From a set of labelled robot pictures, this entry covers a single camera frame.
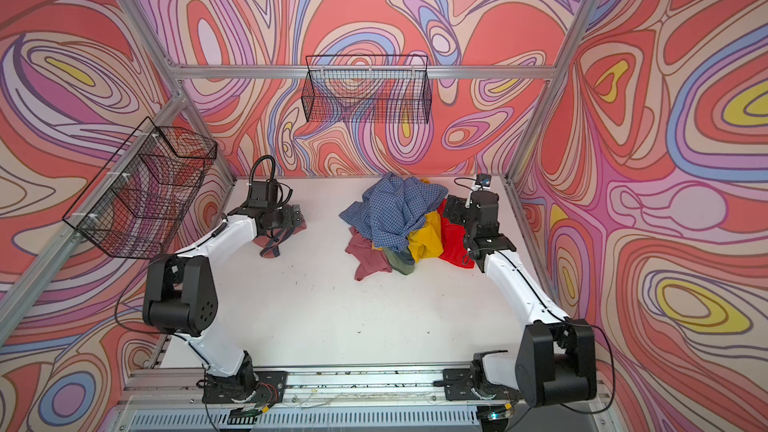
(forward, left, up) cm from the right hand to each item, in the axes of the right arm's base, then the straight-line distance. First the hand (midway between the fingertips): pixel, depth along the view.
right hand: (463, 204), depth 85 cm
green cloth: (-8, +18, -18) cm, 27 cm away
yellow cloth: (-6, +10, -9) cm, 15 cm away
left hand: (+6, +54, -9) cm, 55 cm away
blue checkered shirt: (+3, +20, -4) cm, 21 cm away
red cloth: (0, 0, -17) cm, 17 cm away
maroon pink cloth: (-7, +28, -17) cm, 33 cm away
